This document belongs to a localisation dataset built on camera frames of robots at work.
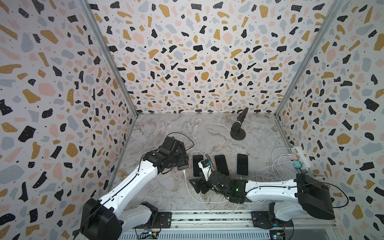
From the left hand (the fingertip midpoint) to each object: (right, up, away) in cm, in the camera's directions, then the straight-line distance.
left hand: (185, 158), depth 80 cm
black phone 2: (+21, -7, +13) cm, 26 cm away
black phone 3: (+35, -7, +15) cm, 38 cm away
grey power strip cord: (+74, -11, +8) cm, 75 cm away
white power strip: (+73, -7, +12) cm, 74 cm away
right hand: (+5, -9, -5) cm, 12 cm away
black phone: (-2, -5, +1) cm, 5 cm away
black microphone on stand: (+35, +12, +30) cm, 47 cm away
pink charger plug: (+69, -3, +17) cm, 71 cm away
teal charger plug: (+69, -6, +14) cm, 70 cm away
